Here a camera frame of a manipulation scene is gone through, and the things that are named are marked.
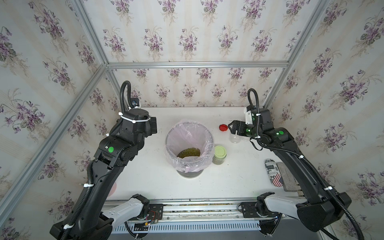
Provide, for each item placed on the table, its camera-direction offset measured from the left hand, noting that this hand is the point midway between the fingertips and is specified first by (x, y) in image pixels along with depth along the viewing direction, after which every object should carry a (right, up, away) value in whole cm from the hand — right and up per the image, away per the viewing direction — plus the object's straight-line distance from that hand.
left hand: (140, 119), depth 62 cm
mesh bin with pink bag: (+20, -18, +31) cm, 41 cm away
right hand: (+46, -3, +13) cm, 48 cm away
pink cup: (-22, -39, +20) cm, 49 cm away
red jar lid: (+43, -5, +40) cm, 59 cm away
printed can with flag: (+69, -30, +22) cm, 78 cm away
